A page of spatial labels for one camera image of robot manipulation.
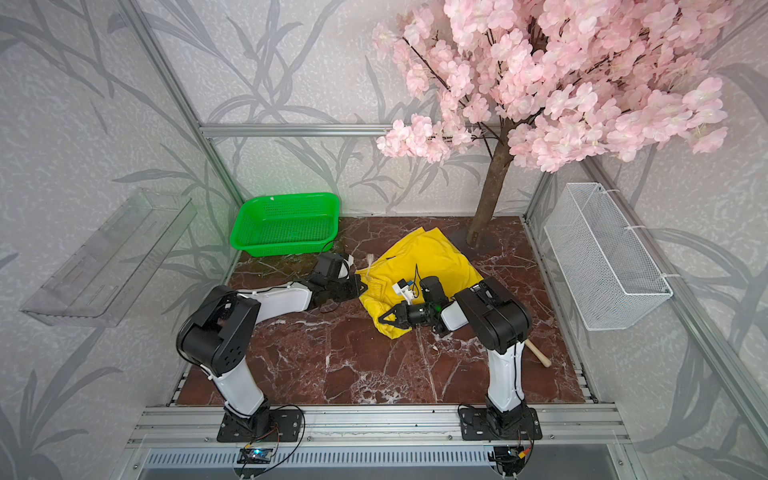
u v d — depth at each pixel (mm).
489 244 1118
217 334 485
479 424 734
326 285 753
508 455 770
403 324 836
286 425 735
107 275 677
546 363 824
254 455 705
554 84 555
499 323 509
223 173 1052
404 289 897
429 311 806
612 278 596
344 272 825
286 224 1192
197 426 753
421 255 1058
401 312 829
